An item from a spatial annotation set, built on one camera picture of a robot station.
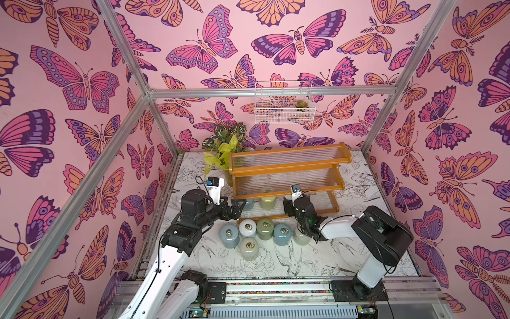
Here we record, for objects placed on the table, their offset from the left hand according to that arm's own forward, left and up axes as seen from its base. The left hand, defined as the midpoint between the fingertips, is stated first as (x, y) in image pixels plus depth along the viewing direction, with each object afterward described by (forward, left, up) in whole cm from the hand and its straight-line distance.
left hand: (238, 198), depth 73 cm
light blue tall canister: (-8, +4, -15) cm, 18 cm away
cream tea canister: (-13, -4, -15) cm, 21 cm away
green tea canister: (-5, -10, -16) cm, 20 cm away
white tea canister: (-5, -3, -15) cm, 16 cm away
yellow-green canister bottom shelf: (+8, -12, -16) cm, 21 cm away
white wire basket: (+47, -20, +10) cm, 52 cm away
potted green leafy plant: (+27, +12, -1) cm, 30 cm away
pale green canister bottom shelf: (-8, -25, -17) cm, 31 cm away
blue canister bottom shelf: (+8, -3, -19) cm, 21 cm away
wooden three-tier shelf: (+26, -10, -22) cm, 36 cm away
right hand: (+12, -24, -16) cm, 31 cm away
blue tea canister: (-7, -17, -15) cm, 24 cm away
